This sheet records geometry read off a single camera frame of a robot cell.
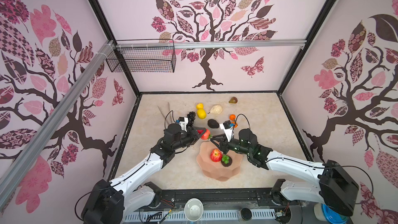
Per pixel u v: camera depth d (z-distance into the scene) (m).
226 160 0.80
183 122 0.74
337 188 0.41
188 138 0.69
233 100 1.11
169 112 1.09
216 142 0.74
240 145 0.64
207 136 0.74
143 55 1.63
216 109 1.03
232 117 1.06
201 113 1.02
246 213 0.62
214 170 0.81
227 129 0.67
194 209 0.71
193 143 0.76
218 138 0.75
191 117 0.98
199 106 1.07
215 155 0.81
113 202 0.39
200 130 0.74
